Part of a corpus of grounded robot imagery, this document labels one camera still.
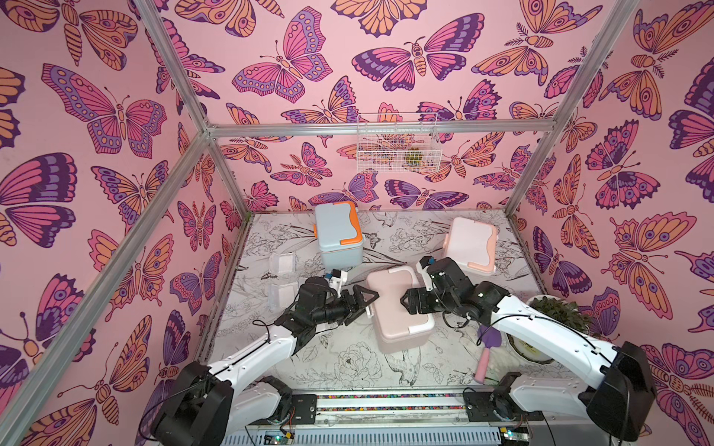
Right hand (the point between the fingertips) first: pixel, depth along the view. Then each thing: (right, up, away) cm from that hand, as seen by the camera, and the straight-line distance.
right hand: (413, 297), depth 80 cm
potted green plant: (+38, -2, -5) cm, 38 cm away
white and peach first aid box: (+21, +15, +11) cm, 28 cm away
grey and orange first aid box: (-22, +18, +15) cm, 32 cm away
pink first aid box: (-5, -7, -6) cm, 11 cm away
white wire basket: (-2, +50, +15) cm, 52 cm away
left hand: (-11, -1, -3) cm, 11 cm away
